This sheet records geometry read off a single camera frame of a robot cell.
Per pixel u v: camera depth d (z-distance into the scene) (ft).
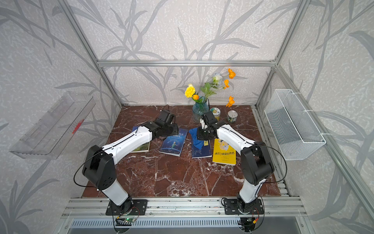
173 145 3.16
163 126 2.15
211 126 2.21
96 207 2.44
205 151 3.04
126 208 2.14
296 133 1.97
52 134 2.23
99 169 1.46
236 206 2.38
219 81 3.33
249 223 2.51
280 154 1.48
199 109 3.47
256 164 1.52
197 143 2.73
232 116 3.54
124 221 2.35
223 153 2.99
